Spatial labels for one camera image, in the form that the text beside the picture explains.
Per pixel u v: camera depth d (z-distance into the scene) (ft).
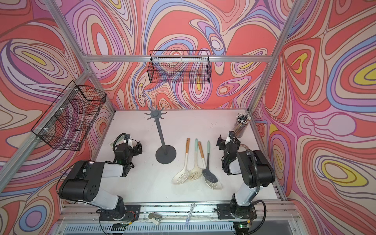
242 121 2.97
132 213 2.40
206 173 2.80
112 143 3.14
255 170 1.48
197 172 2.80
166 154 3.06
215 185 2.63
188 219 2.33
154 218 2.32
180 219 2.36
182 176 2.77
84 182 1.52
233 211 2.18
